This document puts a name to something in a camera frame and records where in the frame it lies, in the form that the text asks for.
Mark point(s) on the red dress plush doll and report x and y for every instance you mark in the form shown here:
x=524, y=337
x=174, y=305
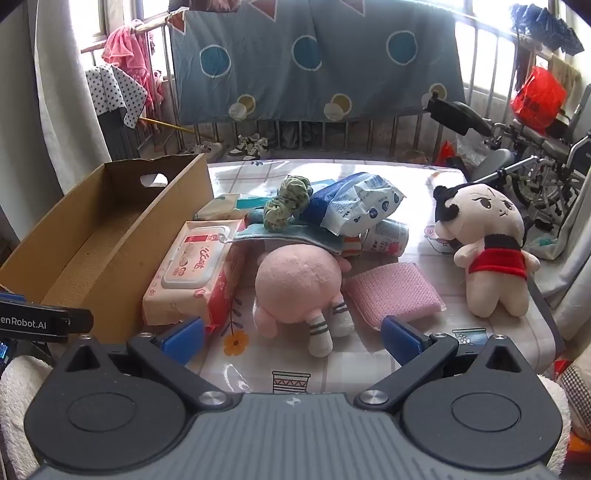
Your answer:
x=496, y=258

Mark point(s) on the pink hanging garment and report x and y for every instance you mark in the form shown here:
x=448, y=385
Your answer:
x=129, y=55

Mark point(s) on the white curtain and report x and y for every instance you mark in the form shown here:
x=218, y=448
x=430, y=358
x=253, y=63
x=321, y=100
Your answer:
x=69, y=92

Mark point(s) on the brown cardboard box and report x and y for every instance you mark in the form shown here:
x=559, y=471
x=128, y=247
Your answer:
x=92, y=258

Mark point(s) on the white polka dot cloth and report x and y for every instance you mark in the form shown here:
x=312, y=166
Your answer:
x=111, y=92

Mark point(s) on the dark blue hanging cloth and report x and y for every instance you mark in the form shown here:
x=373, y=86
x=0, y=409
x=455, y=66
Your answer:
x=549, y=27

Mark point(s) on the white plastic bag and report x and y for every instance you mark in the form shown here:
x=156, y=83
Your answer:
x=471, y=145

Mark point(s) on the white dark sneaker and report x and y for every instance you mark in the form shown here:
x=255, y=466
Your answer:
x=239, y=148
x=258, y=145

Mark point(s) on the red plastic bag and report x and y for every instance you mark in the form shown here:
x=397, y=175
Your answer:
x=538, y=99

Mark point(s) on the teal towel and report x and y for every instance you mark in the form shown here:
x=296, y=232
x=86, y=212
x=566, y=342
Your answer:
x=295, y=235

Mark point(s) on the beige hanging towel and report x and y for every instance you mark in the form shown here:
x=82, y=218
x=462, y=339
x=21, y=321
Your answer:
x=565, y=74

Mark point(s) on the grey pleated cloth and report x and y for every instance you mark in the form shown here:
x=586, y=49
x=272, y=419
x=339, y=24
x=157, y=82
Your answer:
x=117, y=138

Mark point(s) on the small red bag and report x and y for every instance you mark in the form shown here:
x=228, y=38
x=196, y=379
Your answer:
x=445, y=152

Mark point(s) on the pink plush doll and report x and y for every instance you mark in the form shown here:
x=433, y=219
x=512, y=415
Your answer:
x=295, y=286

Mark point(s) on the houndstooth cloth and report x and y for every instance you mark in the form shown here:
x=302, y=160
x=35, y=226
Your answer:
x=577, y=387

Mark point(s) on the beige crumpled bag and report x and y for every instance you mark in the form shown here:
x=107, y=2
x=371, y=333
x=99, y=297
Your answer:
x=414, y=156

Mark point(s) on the pink knitted cloth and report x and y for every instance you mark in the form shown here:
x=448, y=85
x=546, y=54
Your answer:
x=392, y=288

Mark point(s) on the wheelchair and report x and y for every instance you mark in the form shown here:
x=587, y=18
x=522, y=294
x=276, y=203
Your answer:
x=549, y=147

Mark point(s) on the grey white sheet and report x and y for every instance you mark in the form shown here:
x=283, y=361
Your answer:
x=572, y=258

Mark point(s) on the blue patterned hanging blanket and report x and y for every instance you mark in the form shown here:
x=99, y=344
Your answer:
x=323, y=46

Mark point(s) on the white shoe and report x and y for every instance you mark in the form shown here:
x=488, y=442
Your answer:
x=190, y=150
x=212, y=147

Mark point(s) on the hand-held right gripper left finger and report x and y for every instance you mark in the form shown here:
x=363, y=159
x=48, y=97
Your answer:
x=182, y=336

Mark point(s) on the metal railing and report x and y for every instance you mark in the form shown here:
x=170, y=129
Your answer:
x=370, y=136

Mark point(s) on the blue white tissue pack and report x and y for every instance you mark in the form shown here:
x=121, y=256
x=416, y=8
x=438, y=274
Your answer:
x=355, y=203

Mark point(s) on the yellow broom stick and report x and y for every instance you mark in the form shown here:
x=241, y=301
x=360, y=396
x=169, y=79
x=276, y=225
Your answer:
x=161, y=123

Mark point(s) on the small yogurt bottle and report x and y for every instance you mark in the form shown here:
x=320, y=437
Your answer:
x=388, y=235

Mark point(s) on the beige tissue pack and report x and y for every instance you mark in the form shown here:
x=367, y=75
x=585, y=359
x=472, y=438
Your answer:
x=221, y=210

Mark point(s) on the green scrunchie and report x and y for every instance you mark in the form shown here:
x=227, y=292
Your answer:
x=286, y=203

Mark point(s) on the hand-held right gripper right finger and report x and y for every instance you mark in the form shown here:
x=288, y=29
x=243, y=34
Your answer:
x=401, y=340

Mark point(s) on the pink wet wipes pack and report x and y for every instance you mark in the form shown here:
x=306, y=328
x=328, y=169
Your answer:
x=194, y=263

